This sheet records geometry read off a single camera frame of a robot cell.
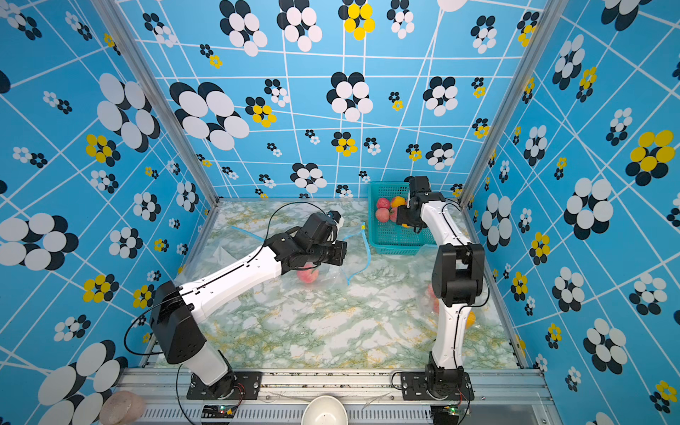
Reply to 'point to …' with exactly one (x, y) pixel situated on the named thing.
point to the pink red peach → (431, 290)
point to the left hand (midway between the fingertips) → (352, 250)
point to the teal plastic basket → (390, 237)
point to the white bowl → (325, 410)
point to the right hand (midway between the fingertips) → (411, 218)
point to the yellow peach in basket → (397, 201)
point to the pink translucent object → (120, 407)
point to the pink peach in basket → (382, 214)
